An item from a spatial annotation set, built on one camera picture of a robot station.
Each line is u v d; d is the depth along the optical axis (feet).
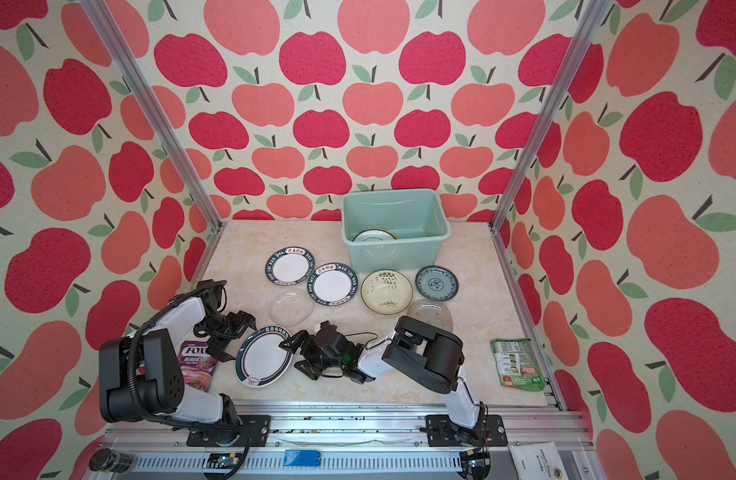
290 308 3.21
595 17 2.28
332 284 3.35
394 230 3.84
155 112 2.88
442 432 2.40
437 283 3.38
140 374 1.43
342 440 2.41
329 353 2.28
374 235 3.74
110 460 2.06
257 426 2.46
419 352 1.71
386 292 3.29
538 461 2.26
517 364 2.76
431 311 3.17
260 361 2.78
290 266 3.56
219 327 2.45
